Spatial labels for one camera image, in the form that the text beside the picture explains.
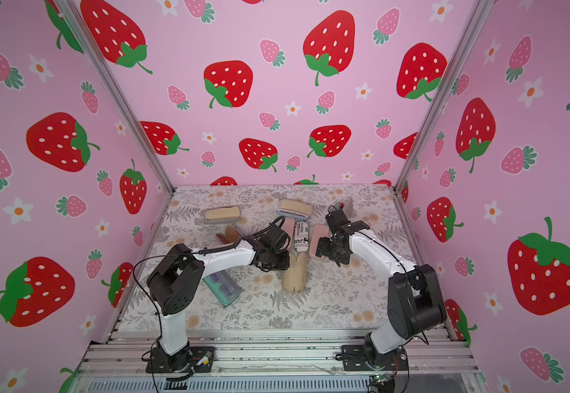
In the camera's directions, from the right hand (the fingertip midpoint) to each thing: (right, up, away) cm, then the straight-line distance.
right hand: (336, 254), depth 89 cm
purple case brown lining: (-42, +6, +12) cm, 44 cm away
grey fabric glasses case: (-48, +14, +20) cm, 54 cm away
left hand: (-17, -5, +4) cm, 18 cm away
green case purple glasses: (-40, -10, -7) cm, 42 cm away
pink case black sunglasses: (-5, +8, +15) cm, 18 cm away
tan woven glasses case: (-15, -9, +2) cm, 18 cm away
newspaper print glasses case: (-13, +6, +12) cm, 18 cm away
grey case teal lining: (+8, +18, +17) cm, 26 cm away
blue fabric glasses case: (-15, +17, +23) cm, 33 cm away
